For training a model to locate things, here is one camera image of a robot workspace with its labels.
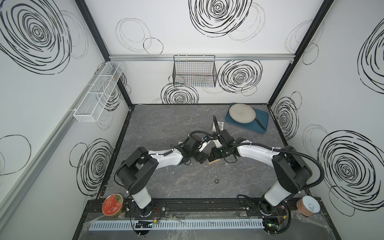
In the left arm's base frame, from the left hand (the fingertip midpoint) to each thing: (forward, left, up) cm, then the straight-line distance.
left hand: (202, 149), depth 91 cm
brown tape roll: (-29, -49, +3) cm, 57 cm away
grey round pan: (+32, -32, -1) cm, 45 cm away
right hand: (-3, -6, -1) cm, 7 cm away
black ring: (-18, -8, -4) cm, 21 cm away
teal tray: (+31, -45, -2) cm, 54 cm away
